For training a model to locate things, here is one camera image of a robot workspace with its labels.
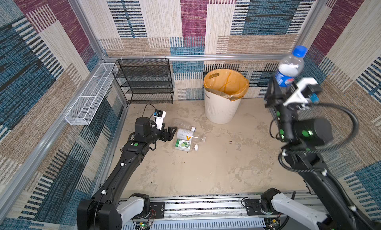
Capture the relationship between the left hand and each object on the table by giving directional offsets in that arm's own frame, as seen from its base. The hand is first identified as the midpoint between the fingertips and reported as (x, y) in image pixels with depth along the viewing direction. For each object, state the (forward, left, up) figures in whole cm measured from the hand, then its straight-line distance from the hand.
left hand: (170, 126), depth 79 cm
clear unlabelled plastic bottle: (+13, -3, -15) cm, 20 cm away
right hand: (-6, -41, +33) cm, 53 cm away
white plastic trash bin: (+16, -29, -6) cm, 34 cm away
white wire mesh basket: (+15, +55, -4) cm, 57 cm away
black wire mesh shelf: (+43, +21, -2) cm, 48 cm away
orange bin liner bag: (+38, -36, -1) cm, 53 cm away
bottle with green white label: (-1, -7, -18) cm, 19 cm away
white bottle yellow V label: (+5, -8, -16) cm, 18 cm away
